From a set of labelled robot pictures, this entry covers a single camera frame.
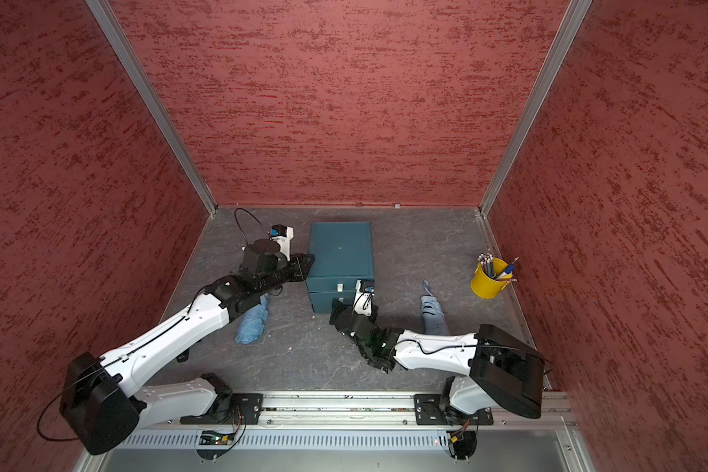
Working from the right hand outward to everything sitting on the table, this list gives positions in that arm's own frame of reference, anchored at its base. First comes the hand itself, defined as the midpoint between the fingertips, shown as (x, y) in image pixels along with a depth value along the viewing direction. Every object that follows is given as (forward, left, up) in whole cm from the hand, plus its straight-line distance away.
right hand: (345, 308), depth 83 cm
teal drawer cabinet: (+8, 0, +14) cm, 16 cm away
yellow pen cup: (+8, -45, -4) cm, 46 cm away
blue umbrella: (-2, -27, -7) cm, 28 cm away
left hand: (+7, +9, +12) cm, 16 cm away
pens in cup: (+11, -43, +7) cm, 44 cm away
